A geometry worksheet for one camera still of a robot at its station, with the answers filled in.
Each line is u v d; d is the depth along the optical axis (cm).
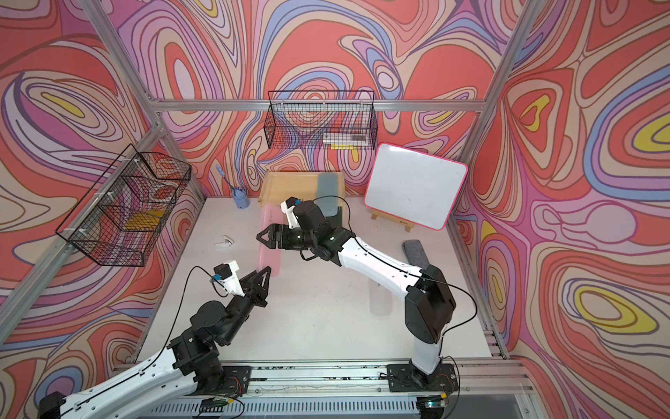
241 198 112
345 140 82
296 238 67
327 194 91
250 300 63
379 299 89
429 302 45
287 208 70
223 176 115
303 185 96
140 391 50
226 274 60
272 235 66
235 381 72
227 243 102
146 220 72
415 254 98
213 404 71
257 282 71
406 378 73
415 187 97
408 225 105
